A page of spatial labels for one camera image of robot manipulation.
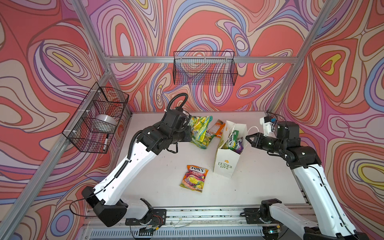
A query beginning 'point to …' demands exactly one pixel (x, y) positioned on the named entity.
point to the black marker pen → (106, 142)
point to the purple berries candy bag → (239, 148)
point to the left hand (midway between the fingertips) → (193, 130)
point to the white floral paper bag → (225, 160)
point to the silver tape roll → (107, 118)
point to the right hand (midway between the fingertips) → (247, 141)
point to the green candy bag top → (199, 136)
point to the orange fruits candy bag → (194, 178)
